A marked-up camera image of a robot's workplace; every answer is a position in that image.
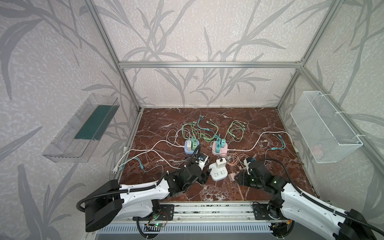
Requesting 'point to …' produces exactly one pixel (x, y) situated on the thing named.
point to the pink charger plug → (231, 176)
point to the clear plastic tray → (78, 141)
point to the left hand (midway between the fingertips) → (208, 163)
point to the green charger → (194, 143)
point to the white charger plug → (221, 163)
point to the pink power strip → (223, 150)
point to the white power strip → (218, 174)
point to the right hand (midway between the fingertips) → (236, 173)
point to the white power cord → (150, 150)
